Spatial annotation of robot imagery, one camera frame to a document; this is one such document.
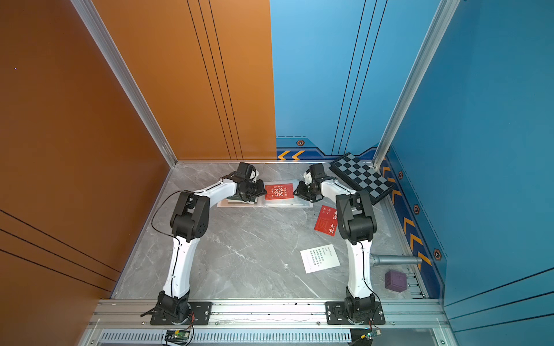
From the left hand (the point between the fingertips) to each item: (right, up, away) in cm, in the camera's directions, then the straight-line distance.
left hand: (268, 188), depth 106 cm
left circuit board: (-28, -49, -34) cm, 66 cm away
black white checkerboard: (+48, +5, +3) cm, 48 cm away
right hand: (+14, -2, -2) cm, 14 cm away
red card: (+5, -1, -1) cm, 6 cm away
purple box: (+47, -32, -30) cm, 65 cm away
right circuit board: (+36, -47, -37) cm, 69 cm away
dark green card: (-11, -2, -25) cm, 27 cm away
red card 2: (+27, -15, -10) cm, 32 cm away
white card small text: (+22, -28, -20) cm, 41 cm away
